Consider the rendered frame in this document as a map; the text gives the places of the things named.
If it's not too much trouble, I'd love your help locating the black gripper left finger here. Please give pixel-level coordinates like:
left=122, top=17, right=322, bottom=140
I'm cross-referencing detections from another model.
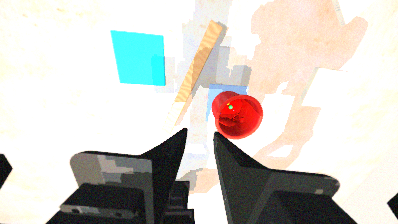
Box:
left=70, top=128, right=188, bottom=224

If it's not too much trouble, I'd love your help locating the tan flat bar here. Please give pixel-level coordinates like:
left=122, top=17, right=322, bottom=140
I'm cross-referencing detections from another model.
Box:
left=161, top=20, right=223, bottom=134

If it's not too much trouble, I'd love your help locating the red plastic cup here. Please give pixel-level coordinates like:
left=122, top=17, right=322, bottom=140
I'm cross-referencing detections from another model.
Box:
left=211, top=91, right=263, bottom=140

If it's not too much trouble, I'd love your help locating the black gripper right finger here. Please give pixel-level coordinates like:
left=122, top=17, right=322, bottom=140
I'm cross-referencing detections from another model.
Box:
left=213, top=131, right=340, bottom=224

